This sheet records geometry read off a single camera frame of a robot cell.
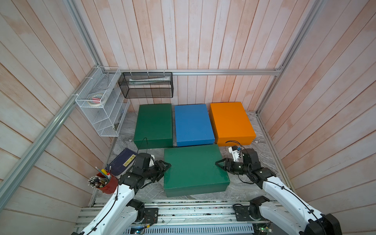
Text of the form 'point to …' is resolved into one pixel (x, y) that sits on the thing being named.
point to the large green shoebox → (193, 170)
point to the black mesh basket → (147, 84)
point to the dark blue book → (121, 163)
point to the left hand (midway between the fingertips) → (169, 170)
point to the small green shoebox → (153, 126)
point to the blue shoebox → (193, 125)
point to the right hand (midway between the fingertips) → (218, 163)
